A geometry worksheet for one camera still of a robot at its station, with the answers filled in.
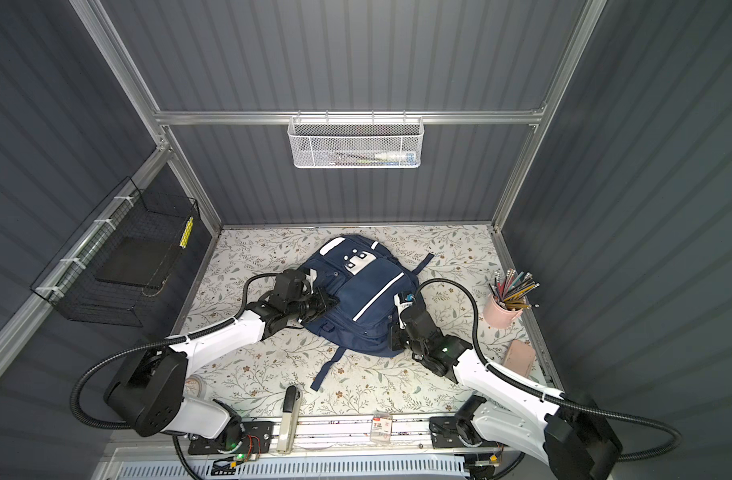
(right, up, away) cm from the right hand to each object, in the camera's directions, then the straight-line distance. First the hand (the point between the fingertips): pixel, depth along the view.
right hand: (391, 328), depth 83 cm
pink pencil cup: (+31, +3, +4) cm, 31 cm away
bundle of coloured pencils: (+36, +9, +5) cm, 38 cm away
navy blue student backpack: (-7, +14, +9) cm, 18 cm away
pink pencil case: (+36, -9, 0) cm, 37 cm away
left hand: (-15, +8, +3) cm, 17 cm away
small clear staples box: (-3, -22, -10) cm, 25 cm away
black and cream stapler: (-26, -18, -9) cm, 33 cm away
